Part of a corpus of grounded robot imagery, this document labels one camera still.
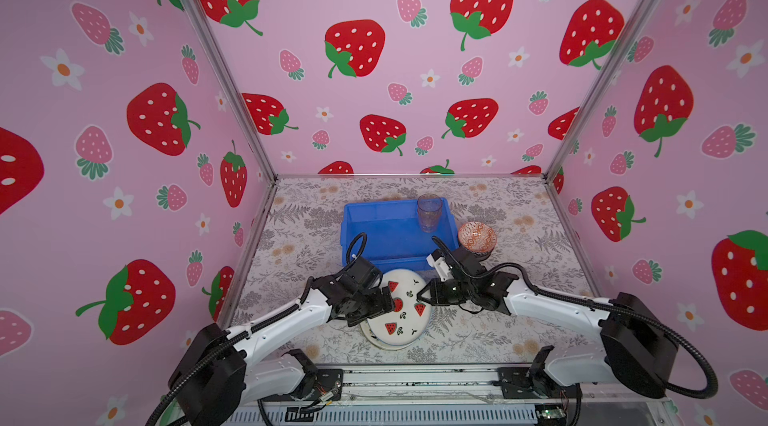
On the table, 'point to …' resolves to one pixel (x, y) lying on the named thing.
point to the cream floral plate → (368, 336)
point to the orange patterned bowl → (477, 237)
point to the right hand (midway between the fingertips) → (415, 297)
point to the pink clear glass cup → (429, 209)
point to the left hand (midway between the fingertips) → (387, 309)
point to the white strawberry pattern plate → (410, 318)
